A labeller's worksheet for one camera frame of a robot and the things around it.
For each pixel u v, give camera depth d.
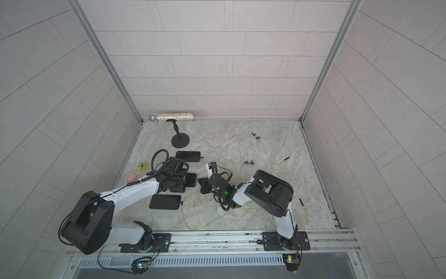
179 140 1.05
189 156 0.96
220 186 0.67
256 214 0.79
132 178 0.88
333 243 0.72
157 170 0.63
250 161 0.96
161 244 0.71
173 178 0.74
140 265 0.64
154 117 0.87
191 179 0.85
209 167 0.79
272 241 0.71
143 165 0.93
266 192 0.50
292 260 0.69
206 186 0.83
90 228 0.40
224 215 0.79
